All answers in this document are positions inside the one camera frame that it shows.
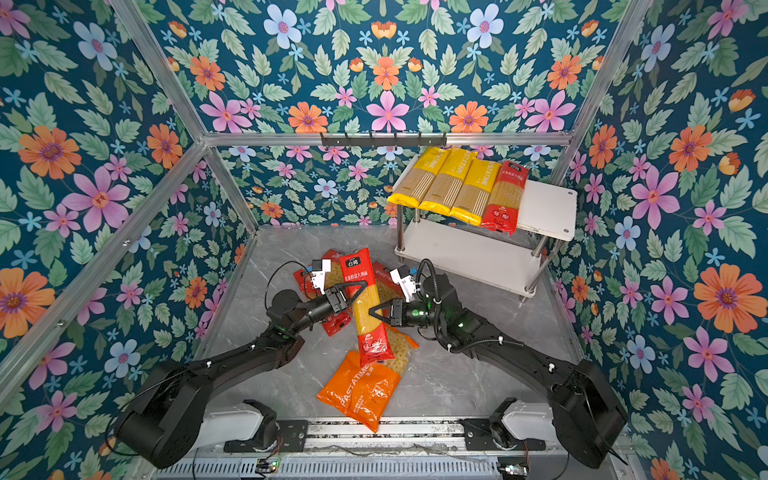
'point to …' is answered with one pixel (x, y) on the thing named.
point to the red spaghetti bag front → (505, 197)
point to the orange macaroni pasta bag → (360, 391)
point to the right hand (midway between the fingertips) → (370, 312)
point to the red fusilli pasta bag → (336, 274)
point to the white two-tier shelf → (508, 260)
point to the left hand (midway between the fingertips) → (366, 283)
